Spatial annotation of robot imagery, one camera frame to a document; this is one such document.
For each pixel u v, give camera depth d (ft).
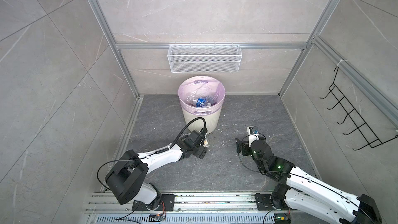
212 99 2.96
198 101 2.96
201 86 3.12
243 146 2.25
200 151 2.55
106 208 2.35
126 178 1.39
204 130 2.51
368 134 1.98
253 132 2.16
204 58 3.30
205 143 2.89
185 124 2.12
